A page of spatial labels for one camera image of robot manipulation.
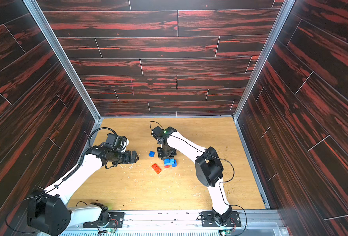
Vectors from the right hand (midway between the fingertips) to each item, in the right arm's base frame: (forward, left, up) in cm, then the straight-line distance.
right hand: (168, 156), depth 89 cm
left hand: (-5, +20, +4) cm, 21 cm away
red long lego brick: (-5, +7, -6) cm, 11 cm away
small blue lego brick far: (+5, +12, -6) cm, 14 cm away
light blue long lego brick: (-3, -1, -2) cm, 3 cm away
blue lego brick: (-3, -4, -4) cm, 7 cm away
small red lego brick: (-3, +1, -7) cm, 8 cm away
